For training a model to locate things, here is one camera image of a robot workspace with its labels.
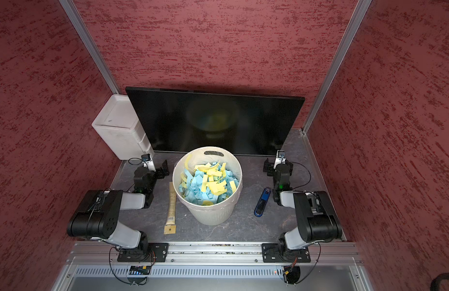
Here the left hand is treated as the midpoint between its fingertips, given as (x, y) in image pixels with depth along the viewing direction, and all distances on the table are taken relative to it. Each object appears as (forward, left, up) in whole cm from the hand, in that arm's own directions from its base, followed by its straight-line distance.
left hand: (157, 164), depth 93 cm
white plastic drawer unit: (+14, +20, +15) cm, 29 cm away
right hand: (+2, -63, +1) cm, 63 cm away
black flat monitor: (+20, -5, +12) cm, 24 cm away
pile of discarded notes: (-19, -29, +15) cm, 38 cm away
